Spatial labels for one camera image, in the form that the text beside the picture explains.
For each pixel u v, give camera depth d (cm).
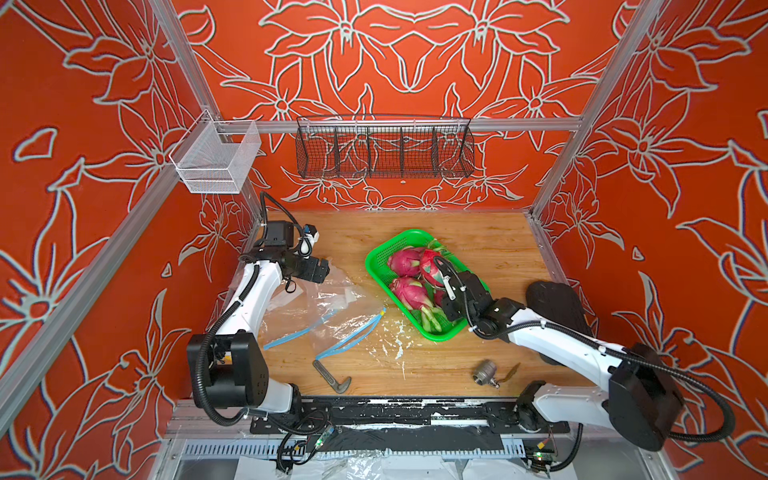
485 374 76
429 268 83
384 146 97
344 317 81
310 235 76
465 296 62
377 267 100
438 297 74
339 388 77
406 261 92
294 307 92
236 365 42
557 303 89
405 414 74
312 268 75
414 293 86
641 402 40
